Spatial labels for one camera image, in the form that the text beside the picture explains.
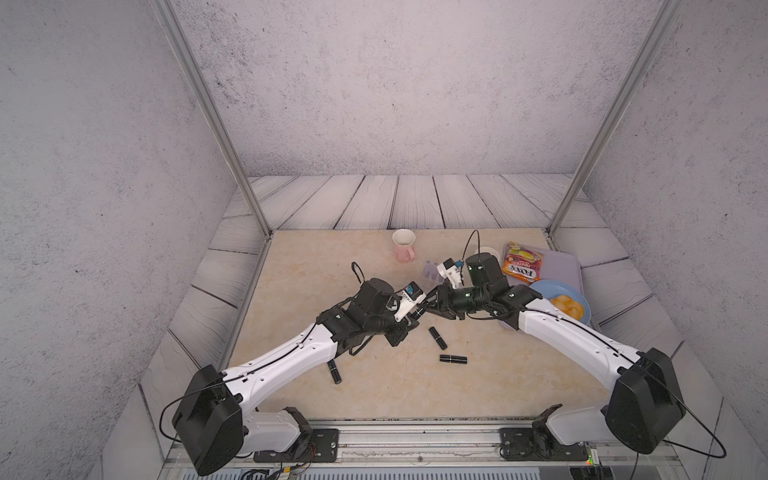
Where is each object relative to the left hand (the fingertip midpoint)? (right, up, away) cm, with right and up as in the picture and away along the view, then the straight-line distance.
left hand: (418, 322), depth 76 cm
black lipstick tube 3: (-23, -16, +8) cm, 29 cm away
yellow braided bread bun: (+49, +1, +19) cm, 53 cm away
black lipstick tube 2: (+7, -8, +15) cm, 18 cm away
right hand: (+1, +4, -2) cm, 5 cm away
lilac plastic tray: (+52, +13, +31) cm, 62 cm away
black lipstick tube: (0, +2, -1) cm, 3 cm away
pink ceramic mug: (-2, +22, +31) cm, 38 cm away
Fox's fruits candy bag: (+39, +13, +31) cm, 52 cm away
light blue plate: (+47, +5, +28) cm, 55 cm away
